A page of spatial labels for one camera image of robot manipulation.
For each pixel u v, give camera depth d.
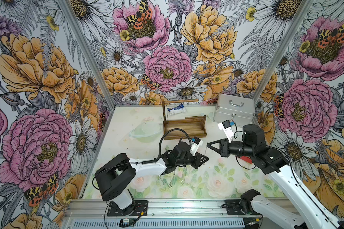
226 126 0.60
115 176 0.46
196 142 0.72
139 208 0.75
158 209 0.76
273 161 0.47
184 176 0.85
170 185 0.82
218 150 0.61
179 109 1.16
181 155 0.64
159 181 0.83
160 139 0.73
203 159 0.77
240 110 1.01
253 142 0.51
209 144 0.65
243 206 0.67
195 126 1.10
